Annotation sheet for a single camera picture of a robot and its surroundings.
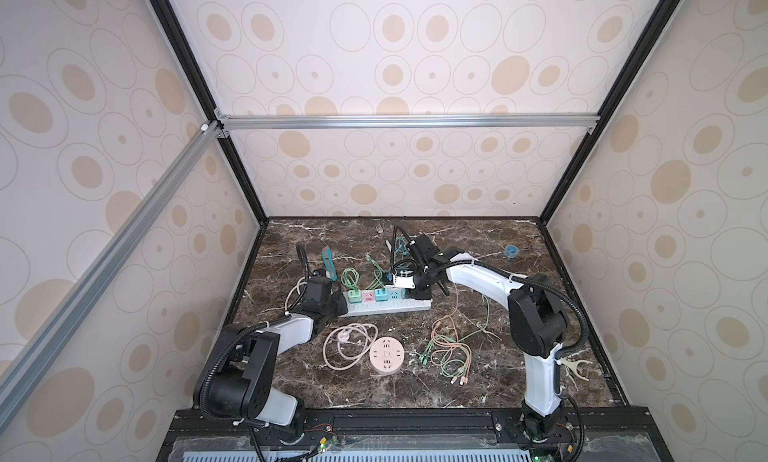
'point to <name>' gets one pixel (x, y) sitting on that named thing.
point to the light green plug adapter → (355, 296)
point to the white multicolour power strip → (397, 302)
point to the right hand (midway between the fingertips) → (409, 284)
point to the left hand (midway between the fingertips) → (350, 293)
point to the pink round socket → (387, 355)
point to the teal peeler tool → (330, 263)
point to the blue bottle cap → (511, 251)
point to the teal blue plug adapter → (381, 294)
